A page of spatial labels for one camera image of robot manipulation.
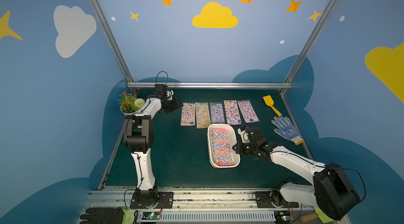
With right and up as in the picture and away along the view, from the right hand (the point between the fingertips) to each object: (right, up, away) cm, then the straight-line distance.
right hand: (235, 145), depth 87 cm
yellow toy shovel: (+31, +26, +28) cm, 49 cm away
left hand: (-31, +24, +12) cm, 41 cm away
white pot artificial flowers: (-63, +23, +6) cm, 67 cm away
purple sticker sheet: (-8, +17, +21) cm, 28 cm away
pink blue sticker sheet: (+3, +18, +23) cm, 29 cm away
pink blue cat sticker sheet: (-8, -3, -3) cm, 9 cm away
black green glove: (-61, -27, -17) cm, 69 cm away
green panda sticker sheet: (-18, +16, +20) cm, 32 cm away
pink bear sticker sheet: (+14, +19, +23) cm, 33 cm away
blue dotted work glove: (+37, +7, +14) cm, 40 cm away
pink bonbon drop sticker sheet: (-28, +17, +20) cm, 39 cm away
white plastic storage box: (-1, +4, +2) cm, 4 cm away
